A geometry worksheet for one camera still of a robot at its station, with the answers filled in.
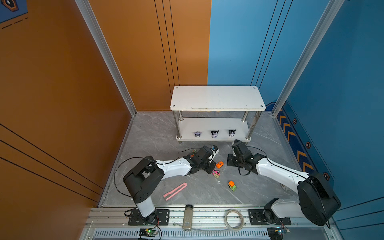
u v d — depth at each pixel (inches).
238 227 27.8
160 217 29.0
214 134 36.8
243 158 26.3
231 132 37.0
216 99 31.1
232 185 31.9
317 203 16.4
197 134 37.1
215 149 31.1
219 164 35.1
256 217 28.5
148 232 27.8
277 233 27.7
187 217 27.5
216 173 34.0
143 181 18.5
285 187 19.7
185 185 32.6
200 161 27.0
